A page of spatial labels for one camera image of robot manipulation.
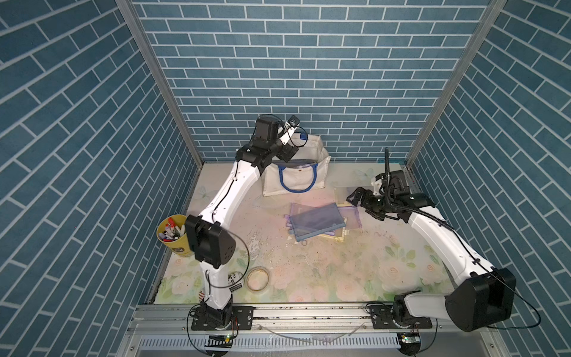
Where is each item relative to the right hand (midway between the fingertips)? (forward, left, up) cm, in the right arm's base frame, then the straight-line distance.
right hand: (357, 203), depth 82 cm
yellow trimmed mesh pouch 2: (-3, +4, -18) cm, 19 cm away
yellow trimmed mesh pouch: (+16, +3, -16) cm, 23 cm away
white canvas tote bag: (+14, +20, +1) cm, 24 cm away
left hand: (+17, +26, +16) cm, 35 cm away
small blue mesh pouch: (+1, +14, -16) cm, 22 cm away
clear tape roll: (-24, +35, -19) cm, 47 cm away
